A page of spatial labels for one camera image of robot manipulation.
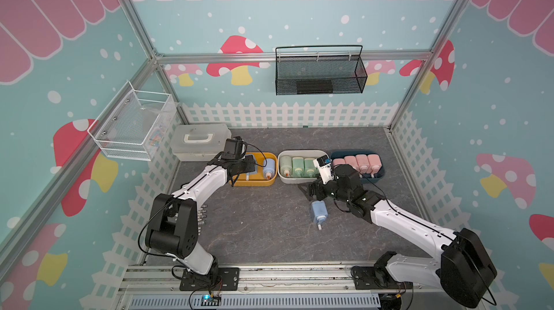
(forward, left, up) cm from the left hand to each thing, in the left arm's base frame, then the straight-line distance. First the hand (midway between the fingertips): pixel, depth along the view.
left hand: (250, 165), depth 92 cm
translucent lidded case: (+12, +25, +1) cm, 28 cm away
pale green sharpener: (+3, -15, -4) cm, 16 cm away
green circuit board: (-47, +10, -13) cm, 50 cm away
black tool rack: (-18, +19, -10) cm, 28 cm away
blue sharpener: (0, -8, -3) cm, 9 cm away
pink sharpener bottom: (+5, -46, -3) cm, 46 cm away
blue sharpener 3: (-19, -29, -4) cm, 35 cm away
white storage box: (+12, -22, -6) cm, 26 cm away
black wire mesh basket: (+34, -30, +25) cm, 52 cm away
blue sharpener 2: (-2, +1, -4) cm, 5 cm away
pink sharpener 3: (+4, -56, -3) cm, 56 cm away
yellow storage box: (-3, -3, -7) cm, 9 cm away
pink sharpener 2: (+4, -50, -3) cm, 51 cm away
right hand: (-10, -24, +6) cm, 27 cm away
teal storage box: (+1, -54, -10) cm, 55 cm away
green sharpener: (+2, -21, -3) cm, 21 cm away
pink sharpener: (+5, -39, -2) cm, 40 cm away
